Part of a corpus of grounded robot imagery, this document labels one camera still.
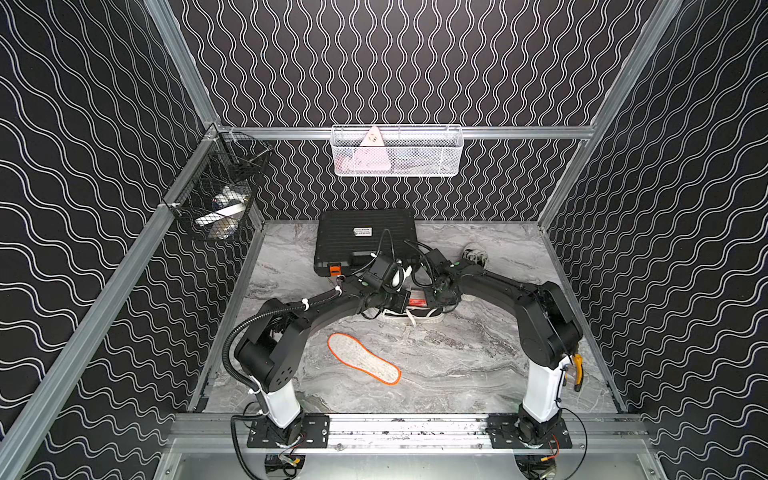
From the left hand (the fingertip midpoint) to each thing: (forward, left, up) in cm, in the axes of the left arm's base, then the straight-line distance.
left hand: (409, 297), depth 88 cm
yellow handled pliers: (-16, -48, -8) cm, 51 cm away
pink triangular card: (+33, +14, +25) cm, 44 cm away
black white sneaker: (-3, -2, -5) cm, 6 cm away
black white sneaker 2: (+22, -22, -3) cm, 31 cm away
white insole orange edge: (-14, +15, -10) cm, 23 cm away
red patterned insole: (+3, -3, -6) cm, 7 cm away
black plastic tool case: (+32, +7, -7) cm, 33 cm away
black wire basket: (+36, +61, +19) cm, 74 cm away
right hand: (+3, -9, -7) cm, 12 cm away
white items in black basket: (+7, +48, +25) cm, 54 cm away
